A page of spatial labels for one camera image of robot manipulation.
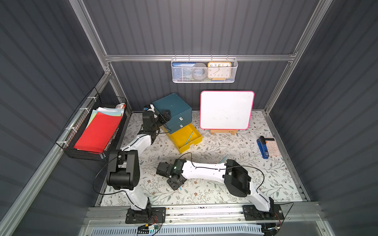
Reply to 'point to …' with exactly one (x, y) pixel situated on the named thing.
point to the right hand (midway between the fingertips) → (177, 181)
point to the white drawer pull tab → (181, 118)
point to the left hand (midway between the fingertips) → (164, 113)
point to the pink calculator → (272, 148)
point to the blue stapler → (263, 147)
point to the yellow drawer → (186, 136)
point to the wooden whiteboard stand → (233, 131)
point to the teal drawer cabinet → (180, 112)
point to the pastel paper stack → (114, 111)
